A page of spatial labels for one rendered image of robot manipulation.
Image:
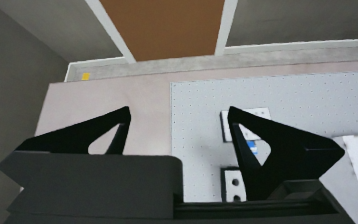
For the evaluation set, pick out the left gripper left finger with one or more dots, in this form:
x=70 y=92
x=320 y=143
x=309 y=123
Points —
x=76 y=138

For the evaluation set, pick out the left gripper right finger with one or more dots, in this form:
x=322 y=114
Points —
x=294 y=153

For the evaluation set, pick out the flat grey base plate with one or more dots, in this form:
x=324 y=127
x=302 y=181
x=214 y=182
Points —
x=322 y=103

